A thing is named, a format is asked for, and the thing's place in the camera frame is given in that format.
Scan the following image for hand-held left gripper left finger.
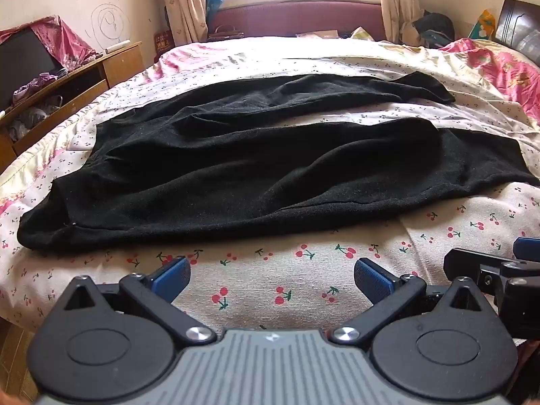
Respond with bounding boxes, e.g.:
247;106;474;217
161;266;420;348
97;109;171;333
62;256;219;349

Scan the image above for purple cloth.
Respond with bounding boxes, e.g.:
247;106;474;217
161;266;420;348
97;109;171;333
12;72;68;99

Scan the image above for pink floral cloth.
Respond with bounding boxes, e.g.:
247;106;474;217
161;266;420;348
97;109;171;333
0;15;100;72

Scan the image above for colourful printed bag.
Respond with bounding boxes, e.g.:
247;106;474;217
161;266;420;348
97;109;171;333
468;8;496;41

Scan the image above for dark wooden headboard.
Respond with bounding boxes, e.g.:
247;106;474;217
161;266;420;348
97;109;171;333
493;0;540;57

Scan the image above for brown handbag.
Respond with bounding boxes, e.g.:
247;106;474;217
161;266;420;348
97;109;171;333
213;23;245;41

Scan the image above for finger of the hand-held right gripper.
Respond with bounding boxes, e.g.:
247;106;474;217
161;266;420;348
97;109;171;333
444;248;540;340
512;237;540;262

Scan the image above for pink fruit print quilt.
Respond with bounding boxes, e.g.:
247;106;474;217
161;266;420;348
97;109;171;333
439;38;540;129

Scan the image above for maroon padded window bench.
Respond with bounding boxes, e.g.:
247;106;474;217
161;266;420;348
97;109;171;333
209;0;386;41

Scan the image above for black television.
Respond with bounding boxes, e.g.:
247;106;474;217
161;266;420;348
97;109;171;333
0;27;64;110

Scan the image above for red box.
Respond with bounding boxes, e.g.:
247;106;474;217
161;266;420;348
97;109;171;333
154;29;176;57

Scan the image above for wooden cabinet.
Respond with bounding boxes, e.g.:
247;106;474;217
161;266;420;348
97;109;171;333
0;41;144;173

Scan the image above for cherry print bed sheet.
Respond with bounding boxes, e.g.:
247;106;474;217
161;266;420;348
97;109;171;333
0;36;540;334

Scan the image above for black pants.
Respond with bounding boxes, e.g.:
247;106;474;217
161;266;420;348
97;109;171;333
17;72;540;254

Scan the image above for dark clothes pile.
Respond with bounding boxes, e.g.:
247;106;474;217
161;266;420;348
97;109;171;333
411;10;456;47

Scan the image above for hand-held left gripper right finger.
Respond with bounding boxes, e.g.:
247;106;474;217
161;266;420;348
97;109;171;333
330;258;487;345

